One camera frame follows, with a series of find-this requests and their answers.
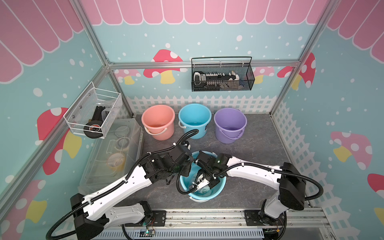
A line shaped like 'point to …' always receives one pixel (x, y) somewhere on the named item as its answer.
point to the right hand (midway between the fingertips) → (202, 178)
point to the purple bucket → (230, 124)
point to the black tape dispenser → (96, 120)
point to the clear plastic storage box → (111, 159)
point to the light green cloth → (206, 190)
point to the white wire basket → (91, 113)
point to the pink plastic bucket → (158, 121)
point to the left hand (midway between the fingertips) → (186, 167)
